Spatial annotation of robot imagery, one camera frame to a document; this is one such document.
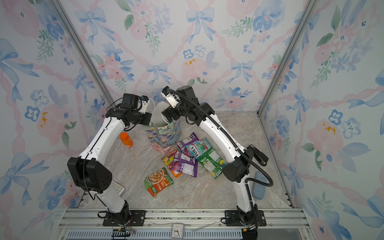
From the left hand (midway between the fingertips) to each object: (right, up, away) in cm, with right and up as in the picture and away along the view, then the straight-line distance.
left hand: (149, 116), depth 84 cm
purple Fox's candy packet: (+20, -28, +4) cm, 34 cm away
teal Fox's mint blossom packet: (+28, -19, +11) cm, 36 cm away
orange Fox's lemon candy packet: (+9, -25, +8) cm, 28 cm away
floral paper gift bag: (+7, -9, -2) cm, 12 cm away
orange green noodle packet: (+4, -37, +2) cm, 37 cm away
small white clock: (+17, -54, -15) cm, 59 cm away
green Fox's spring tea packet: (+36, -27, +6) cm, 45 cm away
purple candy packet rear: (+24, -14, +17) cm, 32 cm away
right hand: (+13, +6, -8) cm, 16 cm away
